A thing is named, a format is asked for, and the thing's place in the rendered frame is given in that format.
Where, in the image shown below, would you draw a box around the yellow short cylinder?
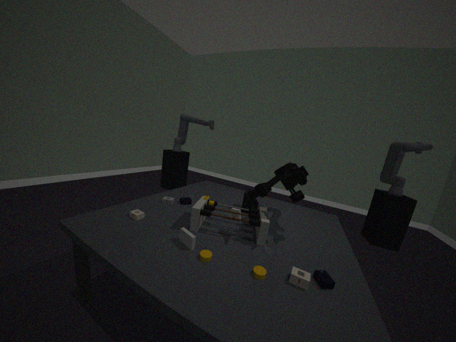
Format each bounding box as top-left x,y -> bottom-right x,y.
199,250 -> 212,262
252,265 -> 267,280

